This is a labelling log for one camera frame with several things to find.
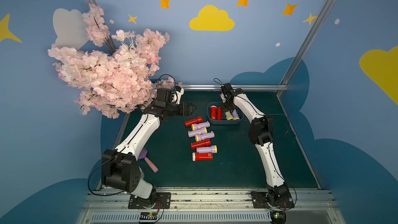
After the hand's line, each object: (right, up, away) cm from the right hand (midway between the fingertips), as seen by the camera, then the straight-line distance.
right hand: (228, 107), depth 106 cm
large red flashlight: (-6, -5, -1) cm, 8 cm away
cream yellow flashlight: (-1, -6, -5) cm, 8 cm away
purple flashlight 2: (-18, -15, -10) cm, 25 cm away
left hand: (-25, +1, -24) cm, 34 cm away
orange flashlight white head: (-22, -28, -21) cm, 41 cm away
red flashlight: (-27, -11, -5) cm, 30 cm away
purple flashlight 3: (-20, -19, -13) cm, 31 cm away
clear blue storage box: (-3, -9, -3) cm, 10 cm away
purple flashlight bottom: (+5, -6, -2) cm, 8 cm away
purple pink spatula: (-52, -28, -20) cm, 62 cm away
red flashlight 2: (-16, -21, -15) cm, 30 cm away
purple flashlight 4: (-12, -25, -18) cm, 33 cm away
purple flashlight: (-23, -13, -8) cm, 27 cm away
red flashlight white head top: (-10, -4, +1) cm, 11 cm away
